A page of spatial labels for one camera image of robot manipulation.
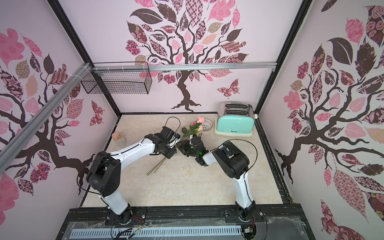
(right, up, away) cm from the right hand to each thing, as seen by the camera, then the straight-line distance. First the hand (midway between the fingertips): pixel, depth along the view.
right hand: (175, 143), depth 92 cm
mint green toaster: (+40, +15, +5) cm, 43 cm away
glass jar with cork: (-37, +1, +3) cm, 37 cm away
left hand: (-3, -7, -2) cm, 8 cm away
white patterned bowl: (+22, +11, +18) cm, 30 cm away
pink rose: (+6, +6, +5) cm, 10 cm away
